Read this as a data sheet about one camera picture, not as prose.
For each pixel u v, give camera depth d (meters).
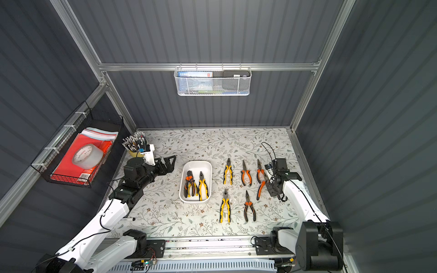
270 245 0.73
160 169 0.68
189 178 0.94
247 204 0.85
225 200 0.86
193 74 0.89
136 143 0.91
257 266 0.71
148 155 0.68
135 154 0.89
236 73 0.86
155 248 0.75
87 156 0.68
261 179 0.96
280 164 0.68
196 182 0.94
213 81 0.88
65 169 0.69
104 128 0.81
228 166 0.99
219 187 0.92
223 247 0.76
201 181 0.93
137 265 0.72
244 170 0.99
